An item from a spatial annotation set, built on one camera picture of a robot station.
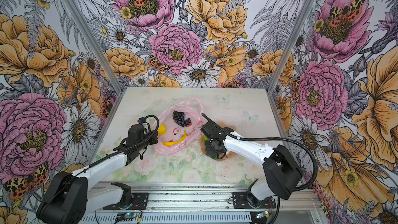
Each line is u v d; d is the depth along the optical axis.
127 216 0.70
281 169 0.43
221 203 0.75
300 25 0.86
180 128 1.00
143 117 0.78
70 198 0.41
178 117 1.01
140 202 0.74
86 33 0.89
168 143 0.90
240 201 0.74
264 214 0.71
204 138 0.88
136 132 0.67
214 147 0.70
